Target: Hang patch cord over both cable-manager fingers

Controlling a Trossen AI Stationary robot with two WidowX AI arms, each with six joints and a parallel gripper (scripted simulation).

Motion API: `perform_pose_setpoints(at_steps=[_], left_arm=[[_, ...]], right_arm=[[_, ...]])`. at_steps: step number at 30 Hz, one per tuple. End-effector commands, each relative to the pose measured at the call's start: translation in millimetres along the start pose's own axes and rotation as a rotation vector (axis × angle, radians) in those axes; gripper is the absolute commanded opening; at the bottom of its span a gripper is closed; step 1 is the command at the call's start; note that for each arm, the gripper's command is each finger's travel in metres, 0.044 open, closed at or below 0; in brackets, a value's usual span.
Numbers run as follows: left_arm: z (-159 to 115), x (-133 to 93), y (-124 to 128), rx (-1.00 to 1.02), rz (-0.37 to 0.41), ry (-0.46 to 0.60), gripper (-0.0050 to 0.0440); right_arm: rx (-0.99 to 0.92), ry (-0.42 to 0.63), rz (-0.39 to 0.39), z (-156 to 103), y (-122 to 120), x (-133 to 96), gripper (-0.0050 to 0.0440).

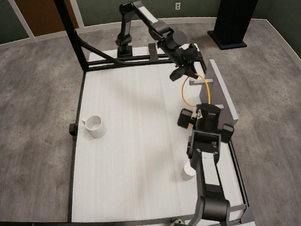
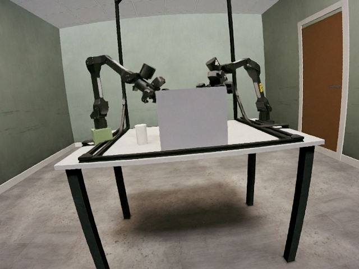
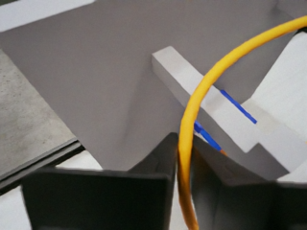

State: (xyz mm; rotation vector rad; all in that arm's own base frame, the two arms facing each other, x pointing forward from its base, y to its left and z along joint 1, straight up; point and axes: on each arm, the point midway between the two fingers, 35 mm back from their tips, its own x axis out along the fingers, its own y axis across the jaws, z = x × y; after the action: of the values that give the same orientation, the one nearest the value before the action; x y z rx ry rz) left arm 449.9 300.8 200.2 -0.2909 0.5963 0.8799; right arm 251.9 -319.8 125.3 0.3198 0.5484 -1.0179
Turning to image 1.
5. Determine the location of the white cylinder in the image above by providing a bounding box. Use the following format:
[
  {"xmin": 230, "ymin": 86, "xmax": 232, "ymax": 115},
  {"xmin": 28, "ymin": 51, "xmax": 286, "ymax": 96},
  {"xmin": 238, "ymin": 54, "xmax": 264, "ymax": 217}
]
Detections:
[{"xmin": 181, "ymin": 161, "xmax": 196, "ymax": 180}]

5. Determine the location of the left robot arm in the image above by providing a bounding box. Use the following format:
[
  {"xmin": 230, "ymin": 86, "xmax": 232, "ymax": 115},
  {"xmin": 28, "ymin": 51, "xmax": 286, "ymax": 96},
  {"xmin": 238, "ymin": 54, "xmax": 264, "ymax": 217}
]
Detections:
[{"xmin": 115, "ymin": 0, "xmax": 198, "ymax": 64}]

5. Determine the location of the white mug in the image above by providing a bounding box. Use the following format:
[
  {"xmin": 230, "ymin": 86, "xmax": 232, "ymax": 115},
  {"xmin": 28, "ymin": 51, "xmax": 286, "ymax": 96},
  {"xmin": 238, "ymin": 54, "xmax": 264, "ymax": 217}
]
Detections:
[{"xmin": 81, "ymin": 115, "xmax": 106, "ymax": 138}]

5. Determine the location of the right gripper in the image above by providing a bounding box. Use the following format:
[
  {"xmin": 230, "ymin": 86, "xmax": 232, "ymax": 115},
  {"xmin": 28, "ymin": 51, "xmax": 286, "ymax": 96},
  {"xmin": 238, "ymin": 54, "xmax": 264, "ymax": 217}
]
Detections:
[{"xmin": 177, "ymin": 108, "xmax": 234, "ymax": 144}]

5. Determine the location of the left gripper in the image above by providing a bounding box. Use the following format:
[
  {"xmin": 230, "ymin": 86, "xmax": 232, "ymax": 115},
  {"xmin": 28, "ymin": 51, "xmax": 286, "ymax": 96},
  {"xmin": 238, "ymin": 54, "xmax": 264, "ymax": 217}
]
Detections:
[{"xmin": 168, "ymin": 47, "xmax": 198, "ymax": 82}]

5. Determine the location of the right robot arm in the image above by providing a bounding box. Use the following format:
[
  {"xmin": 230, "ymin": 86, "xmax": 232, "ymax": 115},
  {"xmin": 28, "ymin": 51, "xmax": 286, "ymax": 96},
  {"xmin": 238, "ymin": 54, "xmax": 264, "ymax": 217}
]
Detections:
[{"xmin": 172, "ymin": 103, "xmax": 231, "ymax": 226}]

